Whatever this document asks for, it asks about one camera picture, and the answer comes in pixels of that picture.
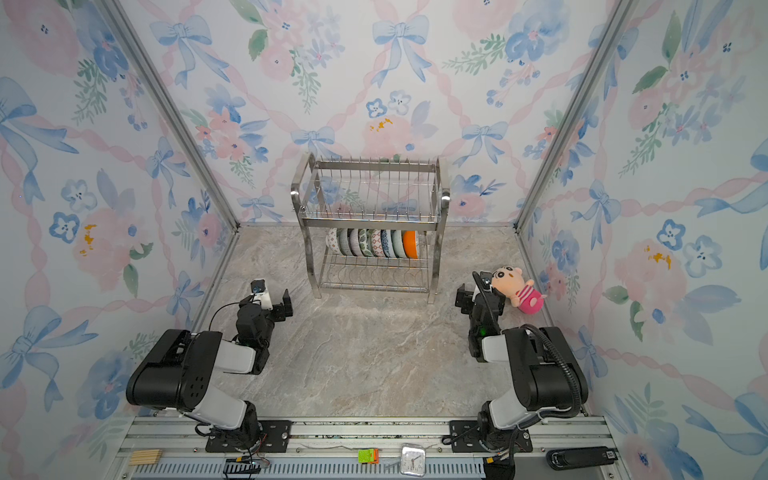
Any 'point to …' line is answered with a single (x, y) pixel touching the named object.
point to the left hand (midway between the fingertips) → (272, 289)
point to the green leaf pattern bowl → (365, 240)
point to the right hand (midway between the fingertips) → (480, 285)
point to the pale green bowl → (396, 236)
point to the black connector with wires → (242, 465)
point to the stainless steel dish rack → (372, 226)
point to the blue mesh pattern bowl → (377, 243)
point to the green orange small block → (368, 456)
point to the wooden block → (145, 457)
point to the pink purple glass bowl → (353, 236)
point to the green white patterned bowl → (331, 241)
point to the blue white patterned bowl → (386, 242)
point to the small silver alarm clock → (413, 460)
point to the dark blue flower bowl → (343, 241)
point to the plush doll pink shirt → (510, 281)
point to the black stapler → (559, 459)
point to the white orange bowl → (410, 244)
